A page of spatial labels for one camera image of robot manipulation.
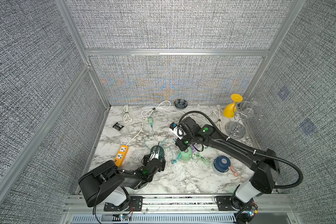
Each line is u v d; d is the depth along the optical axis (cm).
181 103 117
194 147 69
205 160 89
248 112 97
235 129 103
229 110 94
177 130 70
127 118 110
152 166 66
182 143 69
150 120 106
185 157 81
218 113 112
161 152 82
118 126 103
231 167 76
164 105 120
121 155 88
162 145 96
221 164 77
